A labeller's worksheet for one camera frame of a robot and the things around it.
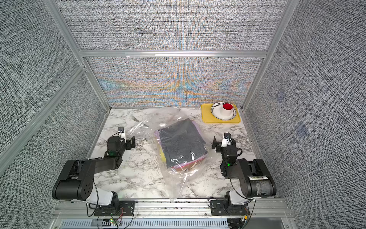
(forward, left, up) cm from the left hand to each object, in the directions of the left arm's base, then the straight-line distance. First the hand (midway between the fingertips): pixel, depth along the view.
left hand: (128, 134), depth 93 cm
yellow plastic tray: (+19, -56, -8) cm, 60 cm away
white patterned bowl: (+26, -64, -7) cm, 70 cm away
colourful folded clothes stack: (-26, -34, +8) cm, 44 cm away
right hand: (-4, -61, +4) cm, 61 cm away
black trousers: (-13, -34, +10) cm, 38 cm away
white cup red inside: (+20, -70, -1) cm, 73 cm away
